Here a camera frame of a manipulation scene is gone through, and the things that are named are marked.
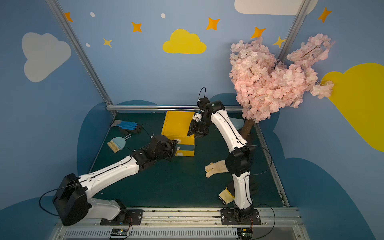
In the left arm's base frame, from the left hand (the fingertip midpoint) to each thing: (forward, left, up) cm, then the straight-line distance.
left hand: (180, 140), depth 80 cm
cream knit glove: (-6, -23, -20) cm, 31 cm away
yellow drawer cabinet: (+10, +3, +1) cm, 10 cm away
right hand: (+4, -7, +1) cm, 8 cm away
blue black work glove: (+24, +44, -20) cm, 54 cm away
